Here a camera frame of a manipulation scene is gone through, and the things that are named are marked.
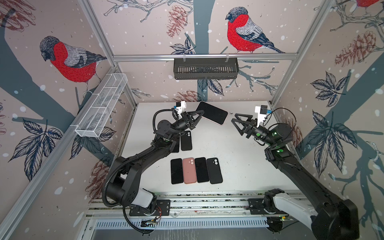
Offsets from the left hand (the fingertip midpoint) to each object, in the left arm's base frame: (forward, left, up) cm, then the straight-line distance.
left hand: (203, 114), depth 65 cm
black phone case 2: (-12, -8, -40) cm, 43 cm away
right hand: (-2, -13, -3) cm, 13 cm away
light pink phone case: (-1, -4, -3) cm, 5 cm away
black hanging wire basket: (+51, -4, -8) cm, 52 cm away
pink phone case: (-11, +7, -38) cm, 40 cm away
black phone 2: (-11, +15, -38) cm, 42 cm away
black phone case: (+9, +10, -38) cm, 40 cm away
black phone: (+2, -4, -2) cm, 5 cm away
